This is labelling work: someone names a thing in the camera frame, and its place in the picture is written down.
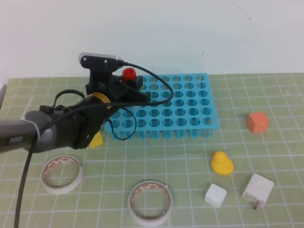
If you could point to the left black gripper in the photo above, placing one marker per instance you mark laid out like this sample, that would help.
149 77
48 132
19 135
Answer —
108 88

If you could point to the red-capped clear test tube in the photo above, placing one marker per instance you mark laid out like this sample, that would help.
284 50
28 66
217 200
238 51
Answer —
129 74

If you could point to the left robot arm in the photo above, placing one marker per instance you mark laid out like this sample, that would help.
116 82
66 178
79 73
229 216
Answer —
58 126

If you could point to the blue test tube rack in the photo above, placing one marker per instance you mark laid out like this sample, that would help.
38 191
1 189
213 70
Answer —
191 112

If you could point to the yellow foam cube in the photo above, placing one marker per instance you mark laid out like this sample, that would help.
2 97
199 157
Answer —
96 141

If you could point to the centre white tape roll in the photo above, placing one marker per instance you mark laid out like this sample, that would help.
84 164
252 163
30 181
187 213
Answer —
150 185

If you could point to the white tape roll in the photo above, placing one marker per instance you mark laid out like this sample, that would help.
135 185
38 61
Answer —
150 185
58 160

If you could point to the left white tape roll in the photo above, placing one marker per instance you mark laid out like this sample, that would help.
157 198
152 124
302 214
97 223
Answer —
58 160

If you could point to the yellow rubber duck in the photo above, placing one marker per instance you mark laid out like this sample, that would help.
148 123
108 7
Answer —
222 164

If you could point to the orange foam cube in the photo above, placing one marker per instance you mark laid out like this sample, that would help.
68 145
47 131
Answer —
257 122

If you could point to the white foam cube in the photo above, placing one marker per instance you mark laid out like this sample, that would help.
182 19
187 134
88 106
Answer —
215 195

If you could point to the green grid cutting mat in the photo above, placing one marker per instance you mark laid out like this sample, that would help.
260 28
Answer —
184 165

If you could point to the white power adapter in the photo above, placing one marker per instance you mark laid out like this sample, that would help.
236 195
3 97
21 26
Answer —
258 190

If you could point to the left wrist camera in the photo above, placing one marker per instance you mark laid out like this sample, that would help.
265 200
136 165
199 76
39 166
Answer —
100 62

